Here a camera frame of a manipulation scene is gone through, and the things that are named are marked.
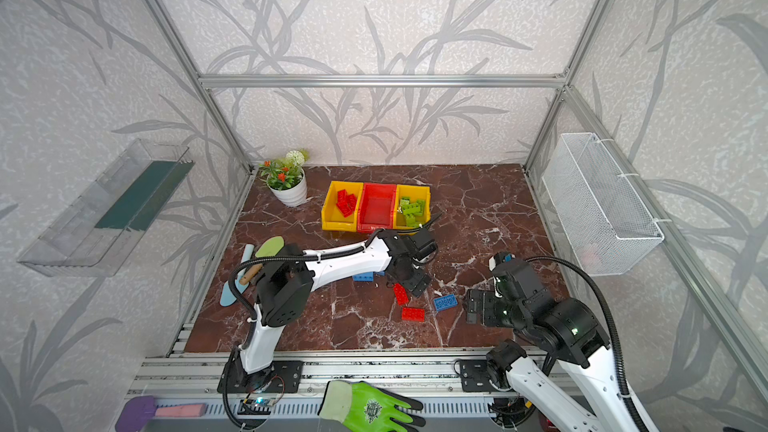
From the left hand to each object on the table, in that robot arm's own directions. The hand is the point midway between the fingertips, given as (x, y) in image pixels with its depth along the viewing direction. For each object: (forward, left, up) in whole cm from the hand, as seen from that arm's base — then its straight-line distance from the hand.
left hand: (416, 274), depth 87 cm
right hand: (-11, -14, +16) cm, 23 cm away
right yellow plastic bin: (+31, 0, 0) cm, 31 cm away
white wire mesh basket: (-3, -39, +32) cm, 50 cm away
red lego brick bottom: (-11, +1, -3) cm, 11 cm away
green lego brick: (+25, -1, -1) cm, 25 cm away
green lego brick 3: (+21, +1, -2) cm, 21 cm away
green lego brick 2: (+29, -2, -3) cm, 29 cm away
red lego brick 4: (-5, +4, -3) cm, 7 cm away
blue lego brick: (-7, -8, -3) cm, 11 cm away
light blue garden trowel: (-6, +56, -5) cm, 56 cm away
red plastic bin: (+28, +14, -5) cm, 31 cm away
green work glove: (-32, +14, -3) cm, 35 cm away
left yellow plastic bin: (+22, +29, -5) cm, 37 cm away
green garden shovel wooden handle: (+1, +51, -4) cm, 51 cm away
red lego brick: (+28, +23, -3) cm, 37 cm away
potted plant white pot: (+28, +42, +1) cm, 51 cm away
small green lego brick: (+29, +3, -2) cm, 29 cm away
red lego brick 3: (+24, +25, -4) cm, 35 cm away
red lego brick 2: (+29, +26, -1) cm, 39 cm away
